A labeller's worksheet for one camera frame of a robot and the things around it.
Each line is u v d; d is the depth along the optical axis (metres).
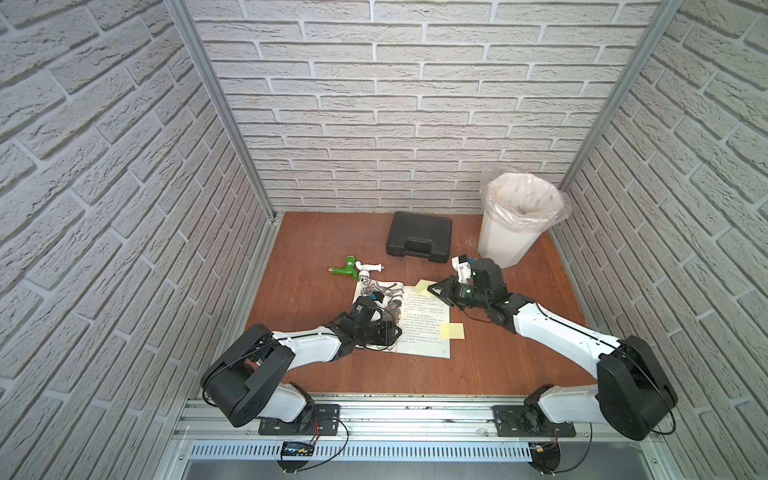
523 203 1.00
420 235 1.06
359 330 0.70
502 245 0.95
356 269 1.00
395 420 0.76
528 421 0.66
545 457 0.69
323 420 0.74
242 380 0.43
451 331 0.90
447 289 0.73
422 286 0.84
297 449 0.71
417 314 0.92
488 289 0.65
